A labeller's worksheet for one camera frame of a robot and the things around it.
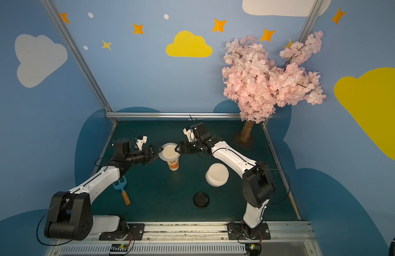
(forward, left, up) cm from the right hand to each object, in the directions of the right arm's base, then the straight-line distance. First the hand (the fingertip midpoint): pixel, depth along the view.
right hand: (183, 147), depth 85 cm
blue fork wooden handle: (-17, +34, -16) cm, 41 cm away
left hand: (-3, +10, +1) cm, 11 cm away
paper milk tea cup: (-2, +7, -2) cm, 8 cm away
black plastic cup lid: (-22, -11, -16) cm, 29 cm away
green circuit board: (-45, +26, -20) cm, 55 cm away
